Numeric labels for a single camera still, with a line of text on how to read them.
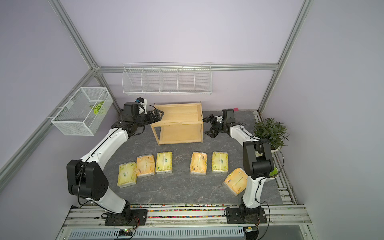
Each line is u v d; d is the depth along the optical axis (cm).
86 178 44
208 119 85
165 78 101
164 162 88
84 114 82
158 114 77
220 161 89
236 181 81
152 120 76
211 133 87
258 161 51
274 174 52
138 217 73
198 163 89
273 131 80
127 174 85
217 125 85
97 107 81
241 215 73
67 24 74
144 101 78
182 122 86
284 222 73
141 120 72
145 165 87
